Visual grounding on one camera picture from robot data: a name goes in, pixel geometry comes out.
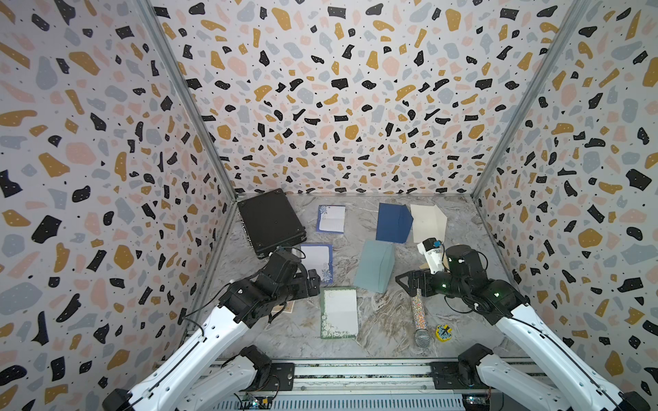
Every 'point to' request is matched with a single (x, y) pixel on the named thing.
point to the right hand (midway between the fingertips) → (407, 277)
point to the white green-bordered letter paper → (339, 312)
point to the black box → (271, 222)
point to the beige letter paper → (288, 308)
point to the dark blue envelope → (394, 223)
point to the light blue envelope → (375, 266)
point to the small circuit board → (258, 402)
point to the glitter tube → (422, 337)
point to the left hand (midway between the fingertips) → (311, 281)
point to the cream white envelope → (428, 222)
